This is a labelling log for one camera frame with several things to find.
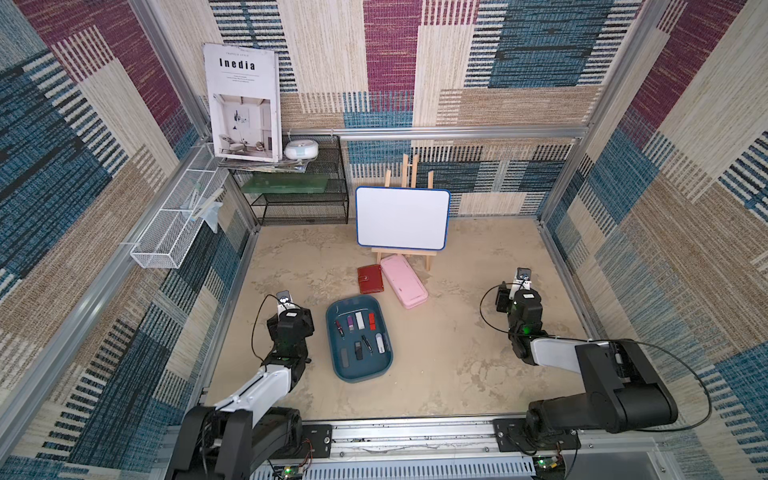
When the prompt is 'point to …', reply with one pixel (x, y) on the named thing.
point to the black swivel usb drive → (366, 342)
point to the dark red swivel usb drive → (340, 329)
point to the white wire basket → (166, 240)
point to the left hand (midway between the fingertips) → (289, 312)
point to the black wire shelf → (317, 196)
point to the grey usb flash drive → (345, 357)
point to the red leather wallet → (370, 279)
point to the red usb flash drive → (371, 318)
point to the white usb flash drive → (359, 319)
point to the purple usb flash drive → (350, 323)
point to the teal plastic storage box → (359, 341)
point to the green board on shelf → (286, 183)
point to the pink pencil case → (405, 281)
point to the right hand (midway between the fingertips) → (516, 282)
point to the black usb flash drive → (358, 351)
